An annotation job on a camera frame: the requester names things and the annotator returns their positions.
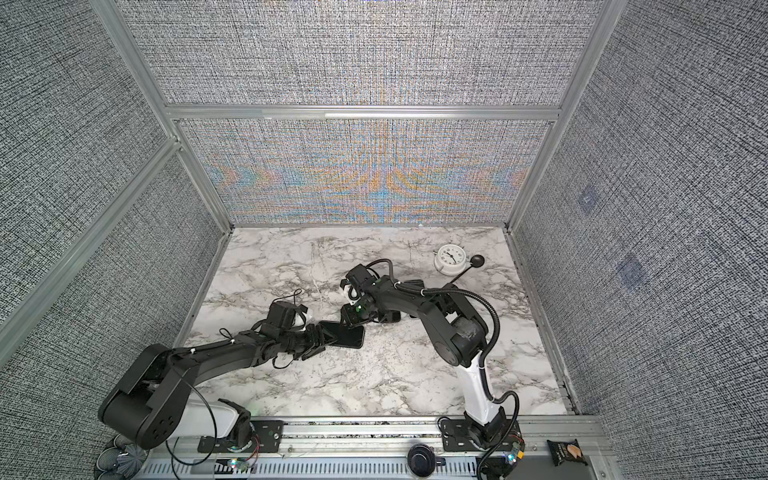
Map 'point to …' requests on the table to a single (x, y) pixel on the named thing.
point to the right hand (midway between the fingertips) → (346, 322)
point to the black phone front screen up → (347, 337)
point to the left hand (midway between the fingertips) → (332, 344)
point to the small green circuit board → (241, 463)
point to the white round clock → (450, 259)
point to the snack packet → (566, 451)
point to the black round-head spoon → (476, 261)
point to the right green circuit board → (517, 452)
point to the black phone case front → (347, 337)
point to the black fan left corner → (122, 461)
